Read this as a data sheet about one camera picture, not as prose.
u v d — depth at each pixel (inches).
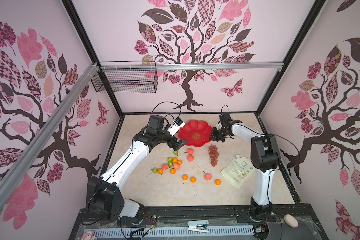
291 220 27.6
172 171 34.4
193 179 33.6
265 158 21.6
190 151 37.3
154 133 23.6
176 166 35.0
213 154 37.2
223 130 30.4
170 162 36.1
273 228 28.1
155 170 34.5
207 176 33.5
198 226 27.5
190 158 36.4
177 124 26.3
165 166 35.4
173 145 27.4
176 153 38.1
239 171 34.5
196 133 41.9
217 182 32.7
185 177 33.6
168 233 27.4
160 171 34.5
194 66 37.9
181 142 27.0
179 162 36.3
